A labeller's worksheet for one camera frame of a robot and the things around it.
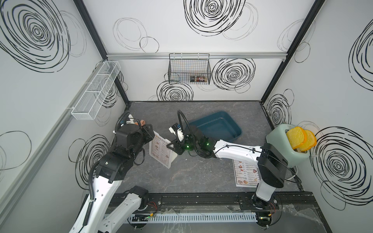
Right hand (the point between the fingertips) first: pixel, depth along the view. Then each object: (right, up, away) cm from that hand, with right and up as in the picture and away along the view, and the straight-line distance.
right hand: (167, 146), depth 75 cm
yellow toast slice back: (+74, +2, -1) cm, 74 cm away
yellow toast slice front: (+69, +5, +2) cm, 70 cm away
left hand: (-7, +11, -9) cm, 16 cm away
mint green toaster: (+62, +3, +8) cm, 63 cm away
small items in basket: (+14, +39, +14) cm, 43 cm away
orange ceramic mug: (-21, +11, +24) cm, 34 cm away
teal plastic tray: (+35, +9, +34) cm, 49 cm away
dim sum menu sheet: (-5, -4, +6) cm, 9 cm away
